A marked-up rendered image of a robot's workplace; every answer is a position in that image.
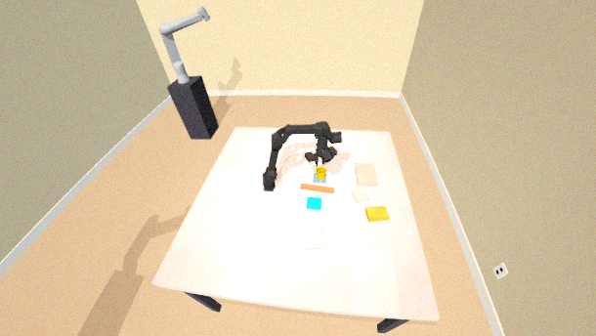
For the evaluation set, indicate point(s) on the yellow rectangular block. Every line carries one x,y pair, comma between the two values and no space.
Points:
375,214

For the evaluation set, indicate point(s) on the yellow cup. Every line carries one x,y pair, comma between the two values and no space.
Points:
321,172

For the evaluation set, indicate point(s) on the orange flat bar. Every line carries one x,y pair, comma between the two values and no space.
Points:
317,188

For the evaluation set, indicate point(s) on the cream flat block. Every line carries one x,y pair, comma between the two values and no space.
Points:
366,175

